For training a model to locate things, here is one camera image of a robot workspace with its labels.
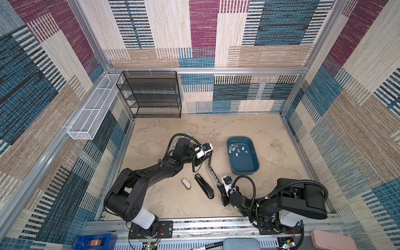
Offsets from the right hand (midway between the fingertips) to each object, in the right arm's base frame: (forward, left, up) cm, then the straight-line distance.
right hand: (220, 188), depth 86 cm
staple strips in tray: (+26, -10, 0) cm, 28 cm away
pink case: (-25, -43, +2) cm, 49 cm away
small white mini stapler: (+2, +18, +3) cm, 19 cm away
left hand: (+17, +6, +14) cm, 23 cm away
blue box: (-23, +53, +6) cm, 58 cm away
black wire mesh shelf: (+62, +44, +17) cm, 77 cm away
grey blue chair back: (-25, -6, +4) cm, 26 cm away
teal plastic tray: (+19, -16, +1) cm, 25 cm away
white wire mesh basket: (+18, +60, +35) cm, 72 cm away
